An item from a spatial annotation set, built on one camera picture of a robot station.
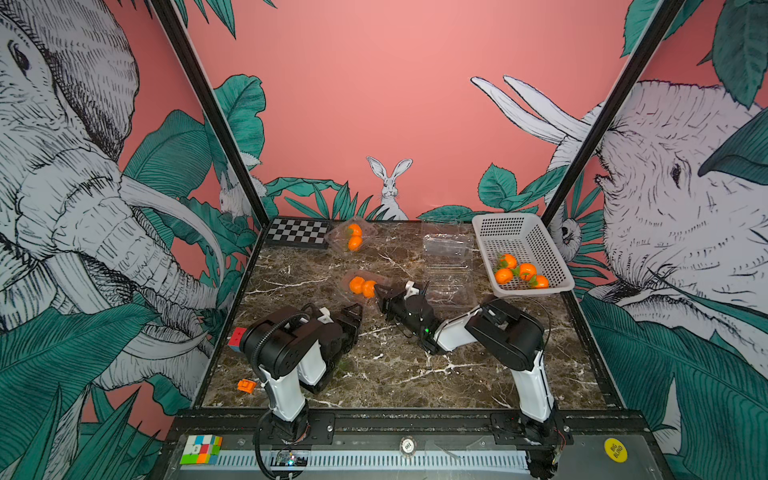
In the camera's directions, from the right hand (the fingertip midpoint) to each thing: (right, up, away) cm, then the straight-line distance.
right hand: (368, 284), depth 86 cm
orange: (-6, +17, +25) cm, 31 cm away
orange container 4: (+48, +6, +17) cm, 52 cm away
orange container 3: (0, -2, +6) cm, 7 cm away
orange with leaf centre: (+54, +3, +15) cm, 56 cm away
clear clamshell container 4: (+28, -3, +17) cm, 33 cm away
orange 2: (+44, +2, +12) cm, 46 cm away
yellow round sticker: (+62, -39, -14) cm, 75 cm away
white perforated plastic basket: (+59, +15, +28) cm, 67 cm away
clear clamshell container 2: (+4, -1, +3) cm, 5 cm away
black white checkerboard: (-29, +17, +26) cm, 43 cm away
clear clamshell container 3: (+26, +11, +16) cm, 32 cm away
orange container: (-7, +13, +21) cm, 26 cm away
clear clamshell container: (-9, +15, +25) cm, 31 cm away
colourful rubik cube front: (-36, -35, -20) cm, 54 cm away
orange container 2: (-5, -1, +10) cm, 11 cm away
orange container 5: (+57, -1, +12) cm, 58 cm away
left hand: (0, -8, +4) cm, 8 cm away
